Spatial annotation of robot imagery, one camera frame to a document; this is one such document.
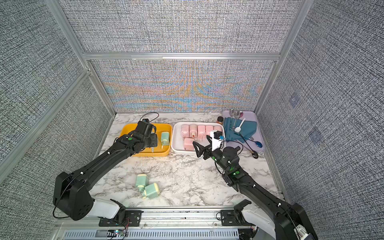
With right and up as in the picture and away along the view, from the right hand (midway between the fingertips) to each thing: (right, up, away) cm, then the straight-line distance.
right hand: (201, 136), depth 74 cm
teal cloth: (+37, +3, +36) cm, 51 cm away
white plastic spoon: (+30, +3, +36) cm, 46 cm away
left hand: (-25, -1, +11) cm, 28 cm away
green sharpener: (-21, -3, +21) cm, 30 cm away
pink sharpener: (-9, +2, +27) cm, 28 cm away
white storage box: (-1, +4, +28) cm, 28 cm away
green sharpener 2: (-31, -24, +6) cm, 40 cm away
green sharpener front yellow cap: (-25, -28, +2) cm, 38 cm away
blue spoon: (+40, -7, +27) cm, 49 cm away
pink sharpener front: (-6, -7, +20) cm, 22 cm away
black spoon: (+37, -13, +24) cm, 45 cm away
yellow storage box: (-51, +3, +35) cm, 62 cm away
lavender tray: (+38, -7, +27) cm, 47 cm away
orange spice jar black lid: (+15, +9, +30) cm, 34 cm away
